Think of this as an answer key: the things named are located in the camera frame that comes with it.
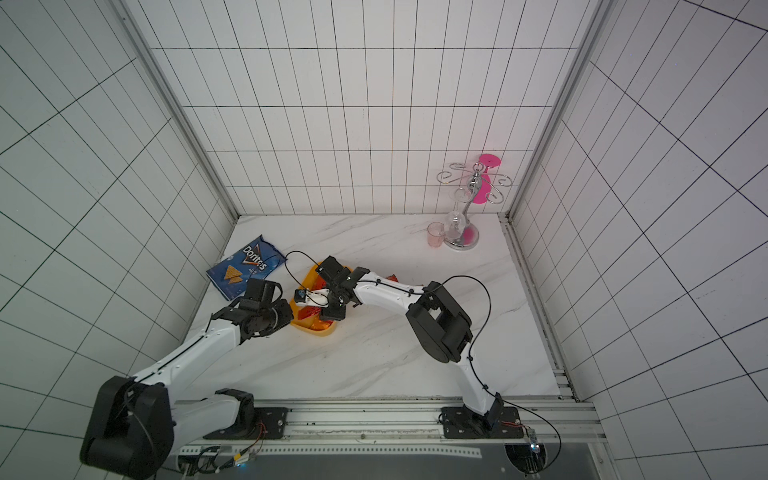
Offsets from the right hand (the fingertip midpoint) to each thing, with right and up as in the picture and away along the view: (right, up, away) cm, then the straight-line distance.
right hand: (316, 309), depth 89 cm
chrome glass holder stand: (+50, +23, +15) cm, 57 cm away
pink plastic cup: (+40, +23, +22) cm, 51 cm away
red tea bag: (-3, -1, +1) cm, 3 cm away
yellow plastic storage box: (-2, -3, 0) cm, 4 cm away
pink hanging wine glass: (+56, +48, +10) cm, 75 cm away
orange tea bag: (0, -4, -1) cm, 4 cm away
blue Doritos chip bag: (-32, +8, +11) cm, 35 cm away
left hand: (-7, -3, -2) cm, 8 cm away
